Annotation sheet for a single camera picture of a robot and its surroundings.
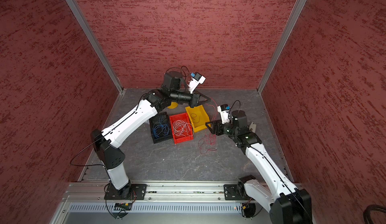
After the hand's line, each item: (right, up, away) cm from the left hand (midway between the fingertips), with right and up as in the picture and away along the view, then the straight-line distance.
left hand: (208, 102), depth 67 cm
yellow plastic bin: (-4, -10, +36) cm, 38 cm away
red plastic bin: (-14, -9, +31) cm, 36 cm away
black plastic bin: (-28, -22, +23) cm, 43 cm away
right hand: (+1, -12, +11) cm, 16 cm away
